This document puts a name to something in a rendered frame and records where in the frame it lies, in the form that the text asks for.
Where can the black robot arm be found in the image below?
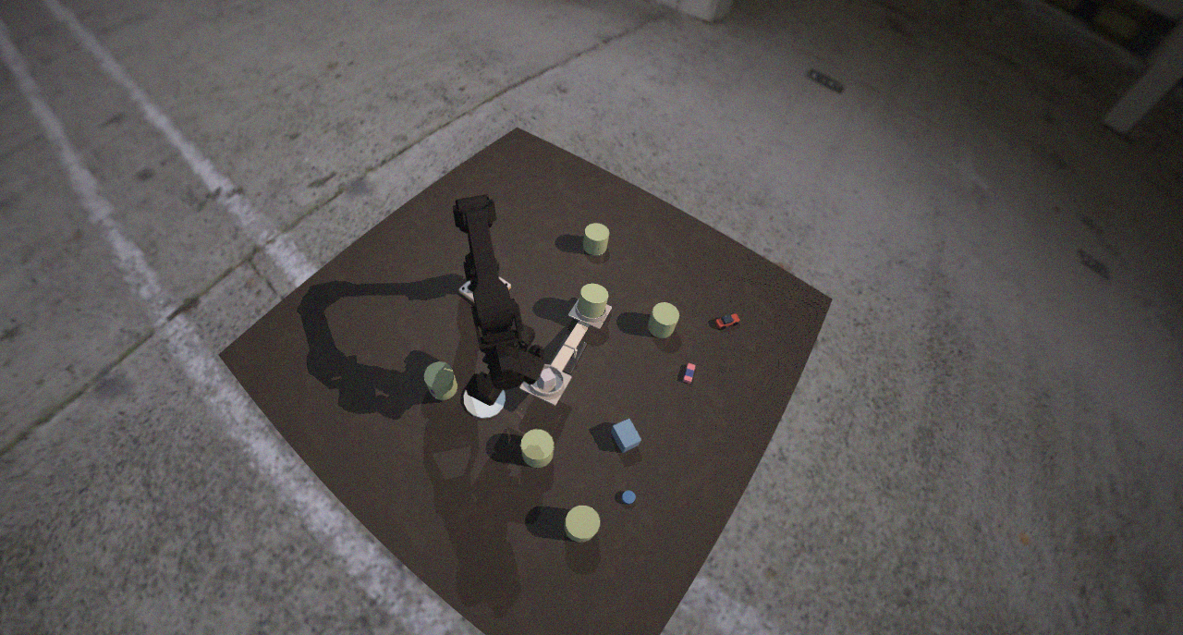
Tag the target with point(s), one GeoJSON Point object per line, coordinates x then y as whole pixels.
{"type": "Point", "coordinates": [494, 310]}

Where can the white round dish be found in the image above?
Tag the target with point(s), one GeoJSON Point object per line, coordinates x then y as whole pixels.
{"type": "Point", "coordinates": [480, 410]}

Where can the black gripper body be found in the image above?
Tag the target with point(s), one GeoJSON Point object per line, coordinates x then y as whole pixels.
{"type": "Point", "coordinates": [482, 388]}

